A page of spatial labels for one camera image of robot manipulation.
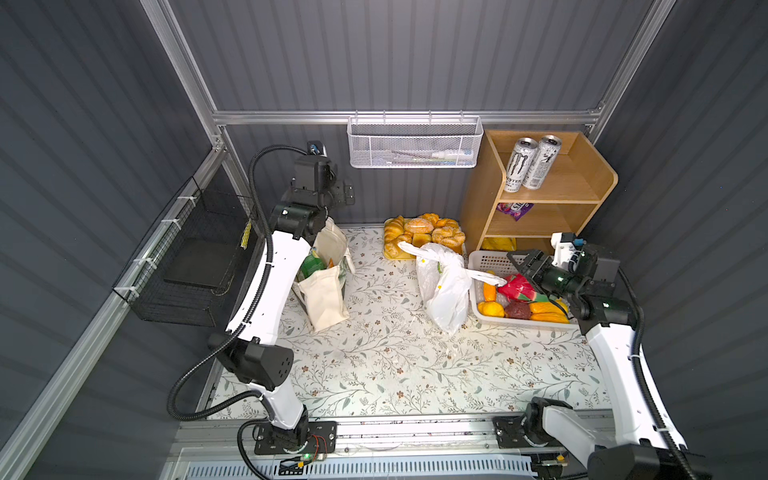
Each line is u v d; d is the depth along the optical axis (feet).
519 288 2.99
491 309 2.97
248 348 1.39
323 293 2.75
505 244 3.58
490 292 3.16
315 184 1.70
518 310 2.91
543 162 2.59
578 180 3.02
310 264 3.30
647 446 1.25
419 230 3.66
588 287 1.79
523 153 2.48
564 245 2.18
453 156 2.93
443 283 2.83
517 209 3.26
